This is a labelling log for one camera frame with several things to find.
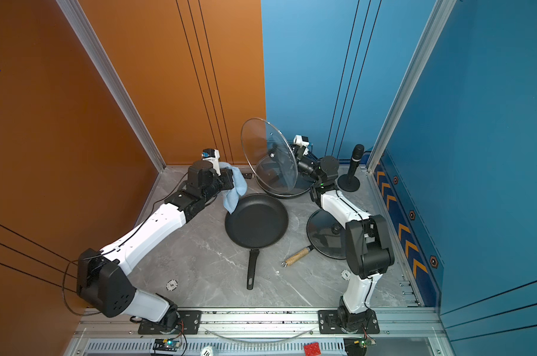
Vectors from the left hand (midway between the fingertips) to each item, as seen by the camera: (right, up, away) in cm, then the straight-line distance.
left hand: (235, 168), depth 81 cm
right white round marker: (+42, -40, +3) cm, 58 cm away
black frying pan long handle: (+8, -22, +17) cm, 29 cm away
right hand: (+15, +4, -10) cm, 18 cm away
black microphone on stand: (+51, -5, +28) cm, 59 cm away
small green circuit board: (-20, -58, -10) cm, 62 cm away
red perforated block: (+26, -57, -13) cm, 64 cm away
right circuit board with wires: (+43, -56, -11) cm, 72 cm away
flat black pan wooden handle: (+19, -36, +4) cm, 41 cm away
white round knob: (-5, -54, -17) cm, 57 cm away
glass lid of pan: (+37, -28, +16) cm, 49 cm away
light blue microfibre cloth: (-1, -10, 0) cm, 10 cm away
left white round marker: (-24, -43, +1) cm, 49 cm away
